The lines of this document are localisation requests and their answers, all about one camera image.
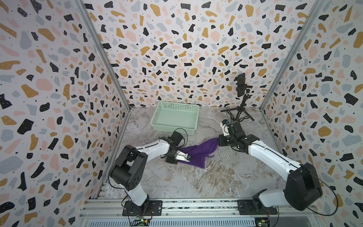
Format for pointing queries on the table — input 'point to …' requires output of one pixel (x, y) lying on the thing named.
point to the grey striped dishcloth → (227, 152)
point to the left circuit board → (140, 222)
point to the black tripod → (241, 113)
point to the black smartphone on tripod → (240, 79)
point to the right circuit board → (262, 222)
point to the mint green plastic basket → (176, 117)
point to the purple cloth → (200, 153)
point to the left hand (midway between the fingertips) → (176, 155)
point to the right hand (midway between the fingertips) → (218, 138)
